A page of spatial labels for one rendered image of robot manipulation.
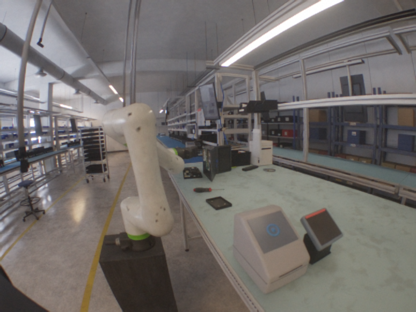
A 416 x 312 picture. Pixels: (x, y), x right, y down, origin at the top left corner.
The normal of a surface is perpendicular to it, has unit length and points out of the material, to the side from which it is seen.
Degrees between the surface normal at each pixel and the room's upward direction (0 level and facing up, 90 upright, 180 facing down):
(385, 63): 90
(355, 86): 97
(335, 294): 0
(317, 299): 0
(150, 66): 90
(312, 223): 32
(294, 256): 41
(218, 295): 0
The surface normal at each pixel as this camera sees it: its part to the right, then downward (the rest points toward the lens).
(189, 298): -0.04, -0.99
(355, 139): -0.95, 0.08
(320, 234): 0.13, -0.76
